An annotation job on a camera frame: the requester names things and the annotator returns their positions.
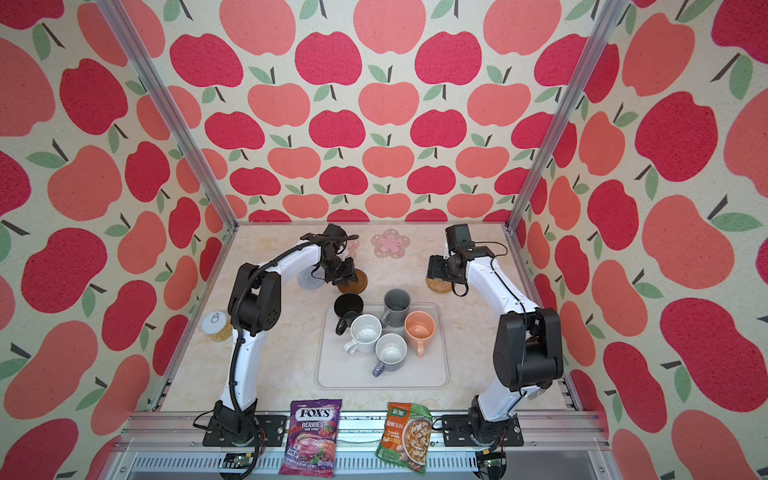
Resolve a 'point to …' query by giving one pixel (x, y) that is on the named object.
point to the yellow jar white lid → (217, 326)
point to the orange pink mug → (419, 329)
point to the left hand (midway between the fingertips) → (359, 282)
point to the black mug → (347, 306)
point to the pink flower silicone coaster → (390, 244)
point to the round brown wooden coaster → (354, 287)
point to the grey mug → (396, 307)
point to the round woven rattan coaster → (438, 285)
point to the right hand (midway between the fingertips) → (446, 270)
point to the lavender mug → (391, 351)
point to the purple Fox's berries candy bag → (312, 437)
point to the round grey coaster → (307, 281)
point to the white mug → (365, 330)
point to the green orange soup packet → (406, 435)
